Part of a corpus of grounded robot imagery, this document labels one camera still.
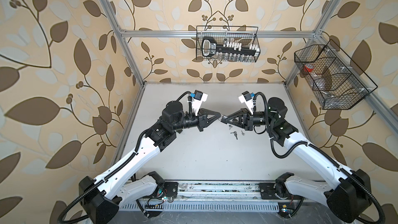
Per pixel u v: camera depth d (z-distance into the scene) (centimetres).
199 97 56
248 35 91
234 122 62
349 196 38
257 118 59
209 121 61
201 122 55
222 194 74
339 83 72
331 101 64
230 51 84
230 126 63
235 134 94
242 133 94
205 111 61
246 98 59
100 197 38
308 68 88
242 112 61
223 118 62
